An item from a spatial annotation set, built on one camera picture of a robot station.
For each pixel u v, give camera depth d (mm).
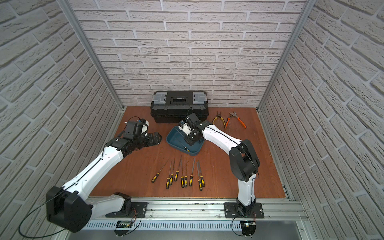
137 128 621
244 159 488
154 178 832
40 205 607
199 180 832
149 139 722
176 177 832
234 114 1151
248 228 695
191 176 850
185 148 947
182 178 835
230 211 730
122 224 725
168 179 832
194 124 706
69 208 392
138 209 727
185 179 832
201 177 846
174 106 974
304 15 719
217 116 1137
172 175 851
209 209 758
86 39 814
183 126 792
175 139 1003
